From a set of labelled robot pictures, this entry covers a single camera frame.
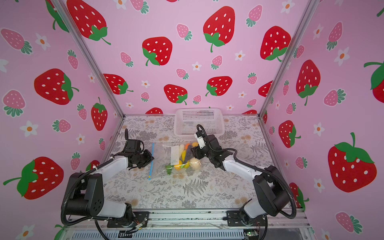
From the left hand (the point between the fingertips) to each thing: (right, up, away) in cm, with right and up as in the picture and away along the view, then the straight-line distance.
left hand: (153, 156), depth 92 cm
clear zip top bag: (+13, -2, -4) cm, 14 cm away
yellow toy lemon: (+16, -5, -6) cm, 18 cm away
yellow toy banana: (+19, +1, +2) cm, 19 cm away
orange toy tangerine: (+20, +6, +5) cm, 22 cm away
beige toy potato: (+26, -3, -6) cm, 27 cm away
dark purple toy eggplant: (+22, +1, -1) cm, 22 cm away
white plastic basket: (+19, +25, +24) cm, 39 cm away
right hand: (+25, +7, -6) cm, 27 cm away
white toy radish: (+17, +4, +5) cm, 18 cm away
